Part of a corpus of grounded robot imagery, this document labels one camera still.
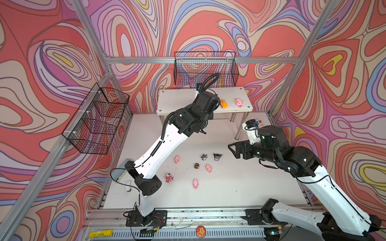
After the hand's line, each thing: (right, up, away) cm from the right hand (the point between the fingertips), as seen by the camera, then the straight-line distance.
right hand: (237, 149), depth 64 cm
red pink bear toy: (-33, -19, +18) cm, 42 cm away
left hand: (-13, +19, +4) cm, 24 cm away
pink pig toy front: (-18, -22, +18) cm, 34 cm away
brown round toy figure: (-17, -14, +24) cm, 33 cm away
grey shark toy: (-13, -9, +27) cm, 32 cm away
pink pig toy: (-30, -11, +28) cm, 43 cm away
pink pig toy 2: (-10, -15, +24) cm, 30 cm away
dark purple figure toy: (-5, -8, +26) cm, 27 cm away
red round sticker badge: (-16, -40, +5) cm, 43 cm away
